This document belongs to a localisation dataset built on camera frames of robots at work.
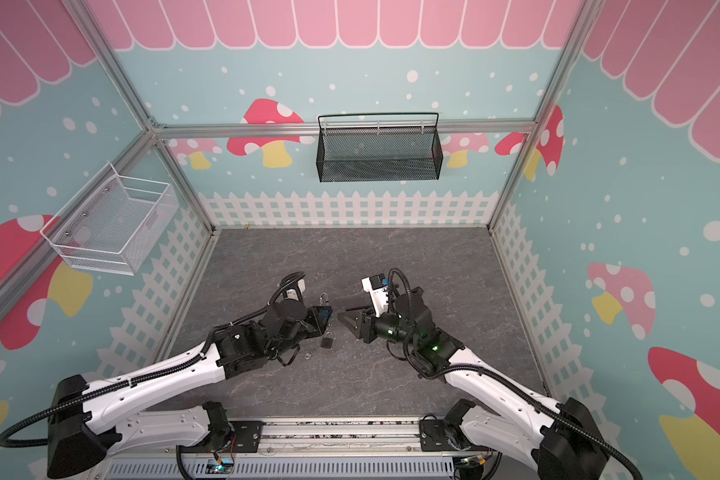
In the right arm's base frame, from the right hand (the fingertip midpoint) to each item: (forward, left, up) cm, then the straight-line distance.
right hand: (341, 315), depth 70 cm
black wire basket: (+92, -11, -14) cm, 93 cm away
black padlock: (+4, +6, -22) cm, 24 cm away
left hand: (+2, +4, -5) cm, 7 cm away
